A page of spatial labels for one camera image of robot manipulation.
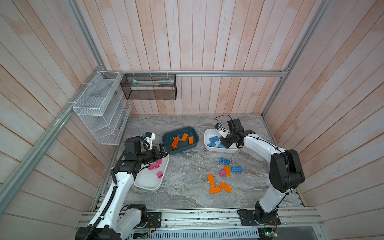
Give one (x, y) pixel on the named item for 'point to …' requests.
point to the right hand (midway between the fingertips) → (224, 137)
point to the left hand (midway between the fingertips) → (168, 153)
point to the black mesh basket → (149, 86)
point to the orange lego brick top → (184, 137)
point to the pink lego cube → (159, 161)
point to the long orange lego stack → (175, 142)
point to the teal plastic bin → (181, 139)
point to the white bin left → (151, 176)
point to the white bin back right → (212, 132)
